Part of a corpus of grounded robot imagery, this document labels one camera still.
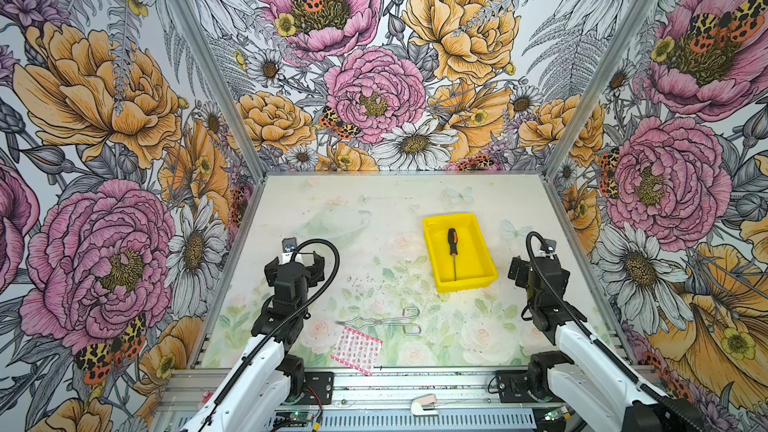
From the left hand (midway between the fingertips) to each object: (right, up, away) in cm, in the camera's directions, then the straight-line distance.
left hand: (297, 264), depth 83 cm
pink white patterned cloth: (+17, -22, -3) cm, 28 cm away
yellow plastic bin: (+52, -3, +14) cm, 54 cm away
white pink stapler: (+34, -30, -13) cm, 47 cm away
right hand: (+67, -2, +3) cm, 67 cm away
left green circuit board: (+3, -33, -12) cm, 35 cm away
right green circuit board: (+64, -33, -12) cm, 73 cm away
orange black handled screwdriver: (+46, +5, +16) cm, 49 cm away
